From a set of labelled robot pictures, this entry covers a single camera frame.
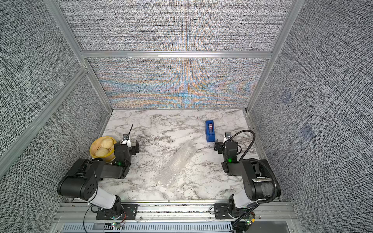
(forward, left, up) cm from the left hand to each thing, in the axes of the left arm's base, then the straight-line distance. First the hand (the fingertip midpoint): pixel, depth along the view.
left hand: (130, 139), depth 92 cm
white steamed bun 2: (-7, +17, -3) cm, 18 cm away
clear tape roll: (+9, -53, -2) cm, 54 cm away
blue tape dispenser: (+3, -52, -3) cm, 52 cm away
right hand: (-1, -61, +1) cm, 61 cm away
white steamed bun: (0, +16, -3) cm, 16 cm away
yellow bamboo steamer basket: (0, +24, -5) cm, 24 cm away
